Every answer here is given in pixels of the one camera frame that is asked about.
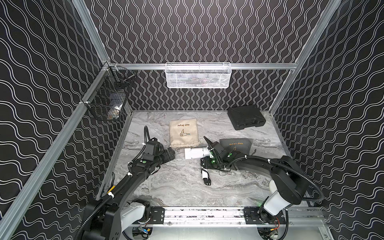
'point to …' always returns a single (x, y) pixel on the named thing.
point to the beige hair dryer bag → (183, 133)
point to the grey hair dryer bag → (242, 145)
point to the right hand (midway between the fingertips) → (204, 163)
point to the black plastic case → (249, 116)
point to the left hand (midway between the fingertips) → (168, 152)
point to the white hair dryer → (197, 153)
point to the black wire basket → (107, 98)
